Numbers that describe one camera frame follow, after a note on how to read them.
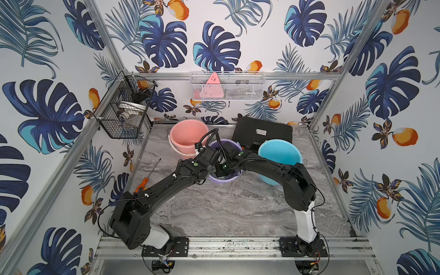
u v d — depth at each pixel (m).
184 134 0.99
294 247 0.72
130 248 0.43
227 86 1.00
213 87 0.90
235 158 0.68
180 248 0.74
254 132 1.10
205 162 0.62
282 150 0.88
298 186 0.51
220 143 0.80
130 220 0.41
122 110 0.84
